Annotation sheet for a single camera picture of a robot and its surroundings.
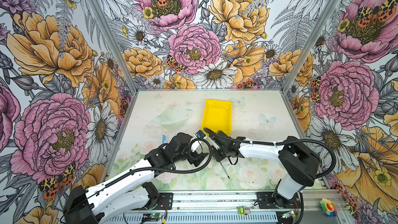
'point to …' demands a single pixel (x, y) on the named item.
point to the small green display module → (242, 210)
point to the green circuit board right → (289, 214)
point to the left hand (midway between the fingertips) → (198, 150)
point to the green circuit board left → (155, 216)
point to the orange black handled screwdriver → (224, 170)
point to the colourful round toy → (328, 207)
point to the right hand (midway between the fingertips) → (217, 158)
